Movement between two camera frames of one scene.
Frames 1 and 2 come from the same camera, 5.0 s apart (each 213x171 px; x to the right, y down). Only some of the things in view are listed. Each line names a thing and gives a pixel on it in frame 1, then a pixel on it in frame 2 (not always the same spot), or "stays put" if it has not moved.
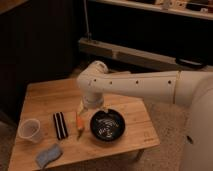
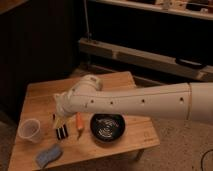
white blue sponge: x=49 y=155 stays put
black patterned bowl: x=107 y=126 stays put
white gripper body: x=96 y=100 to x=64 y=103
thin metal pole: x=88 y=33 stays put
